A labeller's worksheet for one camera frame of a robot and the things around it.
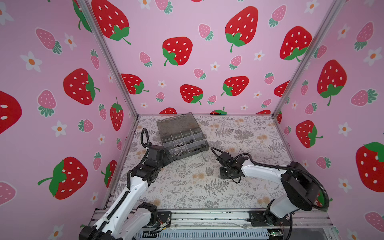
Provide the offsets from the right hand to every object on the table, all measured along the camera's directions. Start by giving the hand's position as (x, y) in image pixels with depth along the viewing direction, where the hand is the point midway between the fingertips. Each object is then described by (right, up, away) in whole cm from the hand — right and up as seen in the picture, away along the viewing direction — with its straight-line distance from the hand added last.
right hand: (221, 176), depth 88 cm
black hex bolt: (-15, +14, +13) cm, 25 cm away
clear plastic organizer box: (-25, +24, +15) cm, 37 cm away
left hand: (-33, +13, -6) cm, 36 cm away
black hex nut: (-19, +20, +16) cm, 32 cm away
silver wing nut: (-28, +12, +10) cm, 32 cm away
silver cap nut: (-28, +17, +13) cm, 35 cm away
